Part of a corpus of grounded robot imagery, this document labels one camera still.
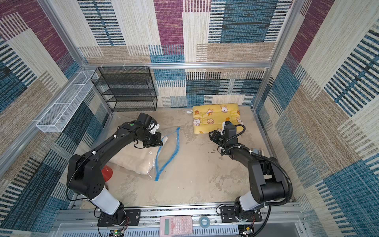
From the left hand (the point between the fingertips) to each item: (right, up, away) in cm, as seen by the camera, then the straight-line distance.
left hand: (163, 143), depth 86 cm
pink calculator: (+6, -37, -16) cm, 40 cm away
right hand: (+29, +3, +7) cm, 30 cm away
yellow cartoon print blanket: (+30, +16, +26) cm, 42 cm away
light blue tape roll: (+22, -37, -13) cm, 45 cm away
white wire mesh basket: (-48, +14, -14) cm, 52 cm away
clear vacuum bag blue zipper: (+1, -6, +11) cm, 12 cm away
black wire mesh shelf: (-31, +36, +23) cm, 53 cm away
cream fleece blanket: (-17, -9, +4) cm, 20 cm away
